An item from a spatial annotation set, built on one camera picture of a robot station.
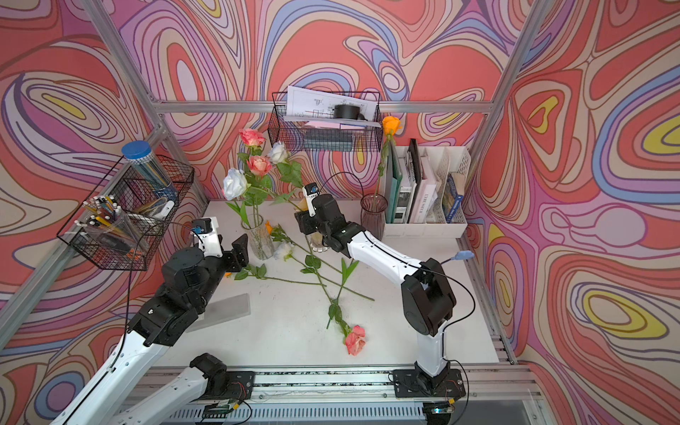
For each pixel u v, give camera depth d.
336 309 0.85
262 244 0.96
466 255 0.75
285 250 0.98
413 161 0.94
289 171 0.83
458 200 0.98
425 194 0.91
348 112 0.82
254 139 0.78
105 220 0.59
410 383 0.73
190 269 0.46
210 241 0.57
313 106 0.86
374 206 0.96
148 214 0.73
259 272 0.96
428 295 0.48
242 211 0.85
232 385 0.73
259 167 0.78
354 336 0.78
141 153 0.70
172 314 0.47
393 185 0.86
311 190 0.72
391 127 0.86
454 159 1.06
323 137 1.01
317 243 1.01
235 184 0.64
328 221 0.64
